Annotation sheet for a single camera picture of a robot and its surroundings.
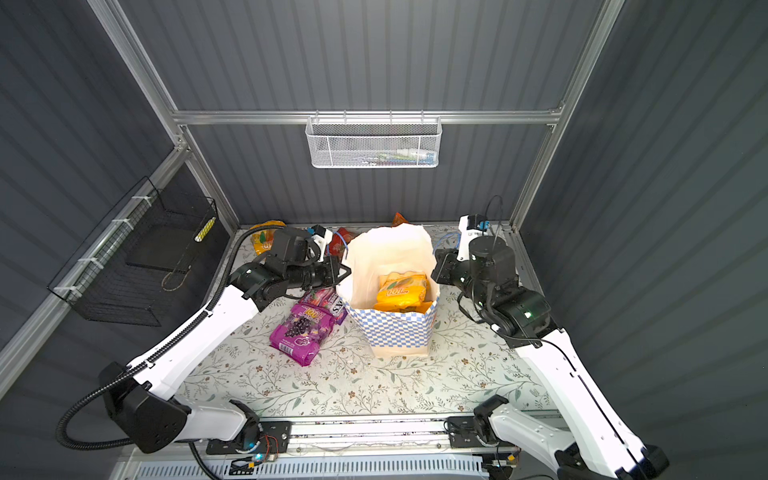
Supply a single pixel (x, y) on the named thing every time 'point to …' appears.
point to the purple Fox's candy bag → (328, 299)
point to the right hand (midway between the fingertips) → (437, 254)
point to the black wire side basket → (133, 266)
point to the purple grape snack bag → (300, 333)
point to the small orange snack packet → (398, 219)
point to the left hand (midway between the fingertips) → (351, 269)
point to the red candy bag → (337, 246)
